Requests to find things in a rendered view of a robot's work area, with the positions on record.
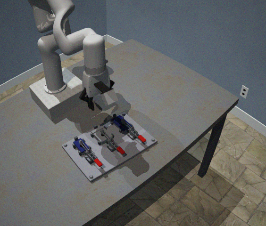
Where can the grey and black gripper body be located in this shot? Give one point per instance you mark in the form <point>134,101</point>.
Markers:
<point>88,81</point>

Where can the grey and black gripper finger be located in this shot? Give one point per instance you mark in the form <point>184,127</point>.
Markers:
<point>87,99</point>
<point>111,83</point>

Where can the grey toggle clamp with red handle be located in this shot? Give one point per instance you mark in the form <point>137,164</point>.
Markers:
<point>133,134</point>
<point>112,145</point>

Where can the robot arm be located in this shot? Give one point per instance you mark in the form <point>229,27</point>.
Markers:
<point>53,15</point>

